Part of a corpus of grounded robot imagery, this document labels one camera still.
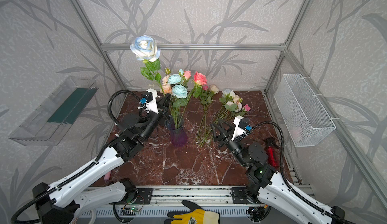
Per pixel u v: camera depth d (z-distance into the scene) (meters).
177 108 0.75
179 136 0.88
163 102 0.56
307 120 0.61
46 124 0.63
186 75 0.73
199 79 0.69
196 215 0.67
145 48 0.40
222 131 0.55
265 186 0.50
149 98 0.50
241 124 0.52
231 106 1.05
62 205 0.39
